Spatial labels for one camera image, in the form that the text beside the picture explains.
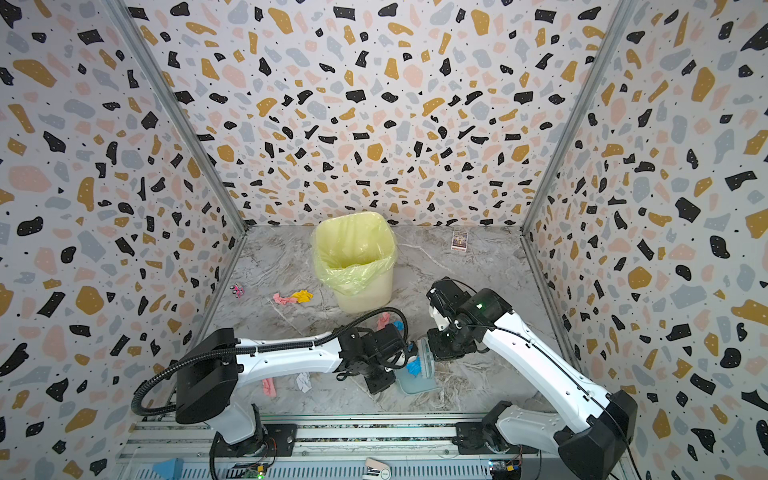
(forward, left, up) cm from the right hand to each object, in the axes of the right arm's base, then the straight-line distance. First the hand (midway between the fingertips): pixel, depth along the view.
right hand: (430, 350), depth 71 cm
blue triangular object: (-23, +61, -16) cm, 67 cm away
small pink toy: (+26, +63, -15) cm, 70 cm away
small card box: (+51, -14, -17) cm, 56 cm away
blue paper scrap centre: (+4, +8, +5) cm, 10 cm away
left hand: (-3, +9, -11) cm, 15 cm away
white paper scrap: (-3, +34, -16) cm, 38 cm away
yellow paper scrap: (+25, +41, -17) cm, 50 cm away
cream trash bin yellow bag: (+36, +24, -8) cm, 44 cm away
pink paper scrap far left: (+22, +46, -15) cm, 53 cm away
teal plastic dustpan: (-3, +4, -17) cm, 18 cm away
